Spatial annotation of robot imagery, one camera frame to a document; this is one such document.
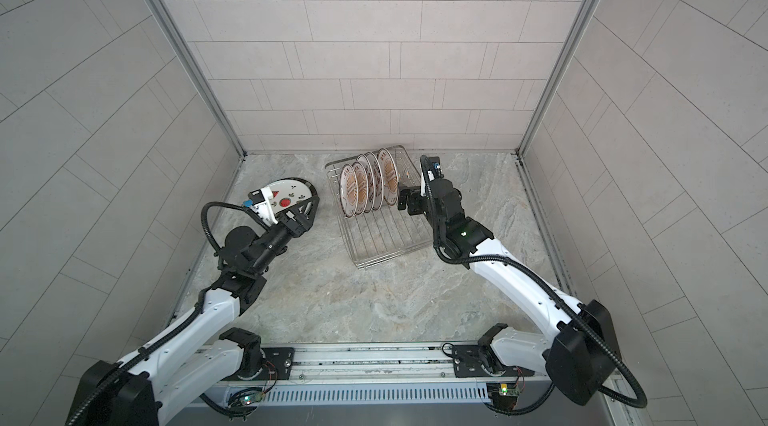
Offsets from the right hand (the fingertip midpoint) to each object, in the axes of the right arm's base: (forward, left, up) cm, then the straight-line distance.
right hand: (410, 183), depth 77 cm
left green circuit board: (-41, +38, -21) cm, 60 cm away
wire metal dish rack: (-1, +8, -23) cm, 25 cm away
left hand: (-5, +23, +1) cm, 23 cm away
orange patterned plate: (+12, +5, -15) cm, 20 cm away
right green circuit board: (-43, -19, -26) cm, 54 cm away
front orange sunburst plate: (+12, +19, -16) cm, 28 cm away
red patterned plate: (+10, +9, -11) cm, 18 cm away
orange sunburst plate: (+10, +14, -12) cm, 21 cm away
